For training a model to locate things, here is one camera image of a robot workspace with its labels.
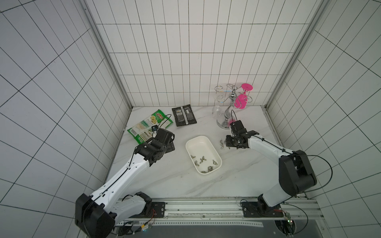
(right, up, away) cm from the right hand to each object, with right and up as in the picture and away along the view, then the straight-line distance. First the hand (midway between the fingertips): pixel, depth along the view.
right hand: (223, 141), depth 93 cm
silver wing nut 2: (0, -5, +2) cm, 5 cm away
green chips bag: (-56, +5, +10) cm, 57 cm away
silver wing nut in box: (-20, -10, -1) cm, 22 cm away
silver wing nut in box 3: (-6, -13, -3) cm, 15 cm away
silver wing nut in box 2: (-18, -12, -3) cm, 22 cm away
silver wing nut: (-1, -1, +5) cm, 5 cm away
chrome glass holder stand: (+7, +28, -3) cm, 29 cm away
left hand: (-37, -2, -13) cm, 39 cm away
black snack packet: (-27, +17, +19) cm, 37 cm away
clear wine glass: (-4, +20, +1) cm, 20 cm away
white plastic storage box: (-13, -8, 0) cm, 16 cm away
